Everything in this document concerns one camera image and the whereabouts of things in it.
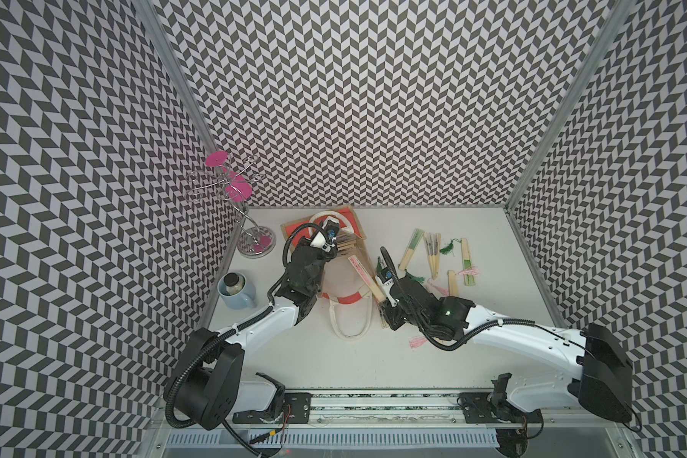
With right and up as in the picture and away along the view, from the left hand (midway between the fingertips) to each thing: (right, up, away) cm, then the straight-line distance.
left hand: (319, 223), depth 81 cm
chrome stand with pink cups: (-26, +14, +4) cm, 30 cm away
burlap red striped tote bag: (+8, -17, +13) cm, 23 cm away
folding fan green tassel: (+49, -19, +16) cm, 55 cm away
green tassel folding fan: (+30, -11, +22) cm, 38 cm away
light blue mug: (-25, -21, +4) cm, 33 cm away
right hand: (+19, -23, -2) cm, 30 cm away
